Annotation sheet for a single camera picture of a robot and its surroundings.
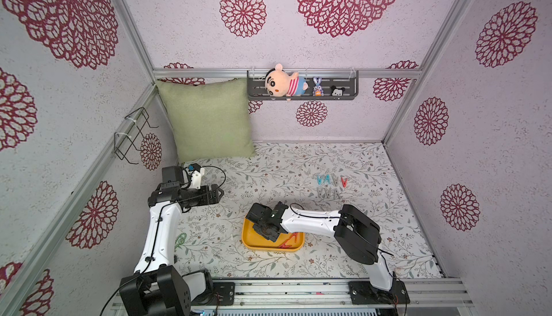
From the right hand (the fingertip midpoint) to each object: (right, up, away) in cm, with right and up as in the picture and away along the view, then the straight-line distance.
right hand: (254, 229), depth 87 cm
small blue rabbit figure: (+27, +57, +3) cm, 63 cm away
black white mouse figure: (+35, +58, +5) cm, 68 cm away
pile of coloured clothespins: (+12, -6, -3) cm, 14 cm away
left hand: (-15, +15, -6) cm, 22 cm away
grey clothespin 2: (+30, +13, +14) cm, 36 cm away
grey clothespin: (+38, +18, +16) cm, 45 cm away
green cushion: (-20, +46, +8) cm, 51 cm away
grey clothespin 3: (+37, +12, +13) cm, 41 cm away
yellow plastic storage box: (0, -3, -5) cm, 6 cm away
